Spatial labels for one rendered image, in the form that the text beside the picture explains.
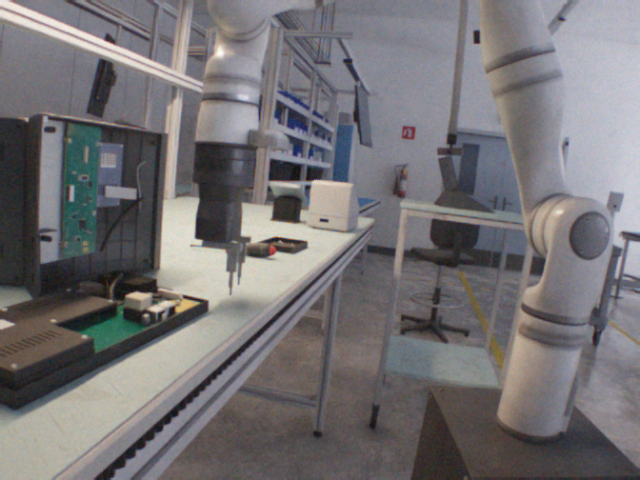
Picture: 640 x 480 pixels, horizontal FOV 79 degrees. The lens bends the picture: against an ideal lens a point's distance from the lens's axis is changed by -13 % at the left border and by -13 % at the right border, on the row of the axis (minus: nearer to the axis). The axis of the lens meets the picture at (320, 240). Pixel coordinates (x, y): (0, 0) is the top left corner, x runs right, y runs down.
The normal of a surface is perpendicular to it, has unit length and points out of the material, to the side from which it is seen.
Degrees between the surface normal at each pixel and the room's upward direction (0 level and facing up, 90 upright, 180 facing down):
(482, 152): 90
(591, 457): 0
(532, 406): 90
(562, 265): 93
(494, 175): 90
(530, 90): 103
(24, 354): 0
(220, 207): 70
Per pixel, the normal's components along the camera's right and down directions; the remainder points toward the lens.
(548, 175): 0.17, 0.44
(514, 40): -0.43, 0.26
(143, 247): 0.79, 0.17
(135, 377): 0.11, -0.98
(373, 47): -0.22, 0.12
